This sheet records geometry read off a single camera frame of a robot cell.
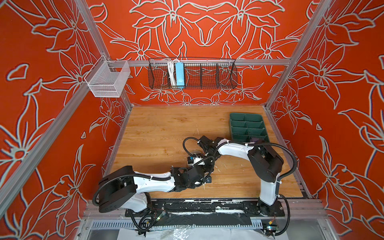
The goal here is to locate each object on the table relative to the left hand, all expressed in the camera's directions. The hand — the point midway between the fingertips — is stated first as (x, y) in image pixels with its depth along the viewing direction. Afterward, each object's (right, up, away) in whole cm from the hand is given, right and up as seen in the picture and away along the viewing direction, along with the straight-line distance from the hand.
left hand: (195, 171), depth 84 cm
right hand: (+1, 0, +1) cm, 2 cm away
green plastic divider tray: (+35, +25, +14) cm, 45 cm away
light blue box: (-9, +57, +6) cm, 58 cm away
